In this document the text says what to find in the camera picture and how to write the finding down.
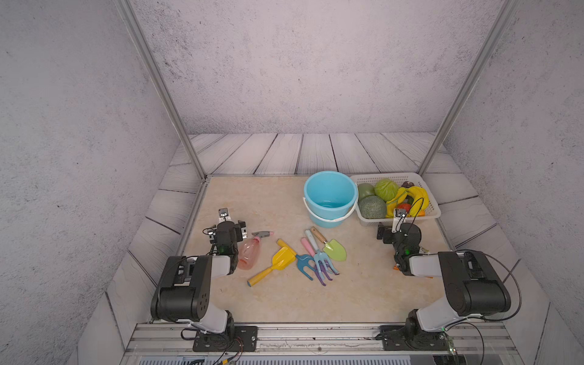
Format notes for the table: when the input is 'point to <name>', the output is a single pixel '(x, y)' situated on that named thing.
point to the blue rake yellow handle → (303, 263)
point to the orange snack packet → (423, 251)
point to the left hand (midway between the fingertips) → (230, 222)
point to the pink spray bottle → (249, 250)
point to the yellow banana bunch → (418, 195)
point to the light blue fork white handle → (320, 258)
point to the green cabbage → (386, 188)
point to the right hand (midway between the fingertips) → (395, 221)
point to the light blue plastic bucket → (331, 198)
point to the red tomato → (407, 207)
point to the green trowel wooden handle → (331, 247)
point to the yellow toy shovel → (283, 258)
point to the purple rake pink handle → (307, 245)
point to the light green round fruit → (365, 189)
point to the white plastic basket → (433, 212)
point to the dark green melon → (372, 207)
